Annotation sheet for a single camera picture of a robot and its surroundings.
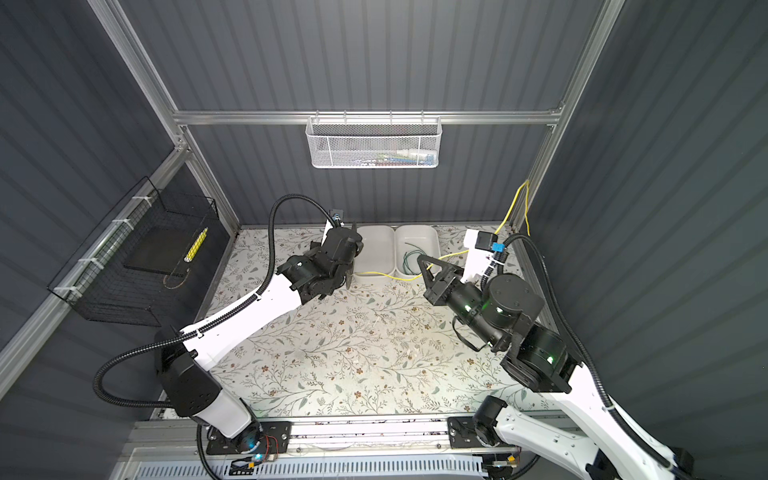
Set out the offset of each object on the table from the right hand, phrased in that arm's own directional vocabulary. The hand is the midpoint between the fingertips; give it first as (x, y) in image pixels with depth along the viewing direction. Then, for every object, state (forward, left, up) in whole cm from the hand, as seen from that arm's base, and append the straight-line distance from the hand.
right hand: (420, 263), depth 54 cm
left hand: (+19, +22, -15) cm, 32 cm away
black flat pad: (+15, +64, -13) cm, 67 cm away
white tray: (+42, 0, -41) cm, 59 cm away
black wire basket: (+3, +70, -9) cm, 70 cm away
